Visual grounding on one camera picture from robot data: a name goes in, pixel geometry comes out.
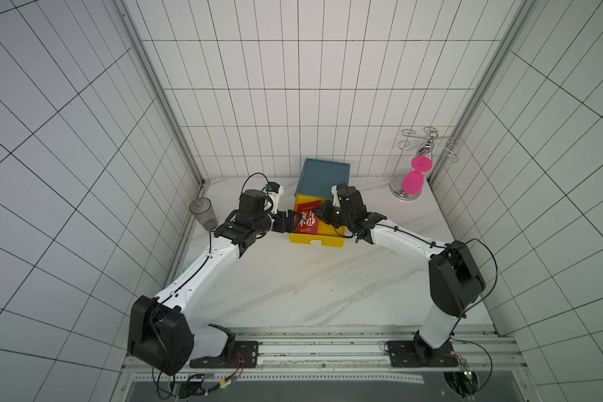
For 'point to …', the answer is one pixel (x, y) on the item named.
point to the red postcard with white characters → (308, 222)
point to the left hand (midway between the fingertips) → (288, 219)
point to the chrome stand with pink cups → (409, 187)
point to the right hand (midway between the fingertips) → (314, 202)
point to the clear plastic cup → (202, 208)
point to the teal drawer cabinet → (317, 177)
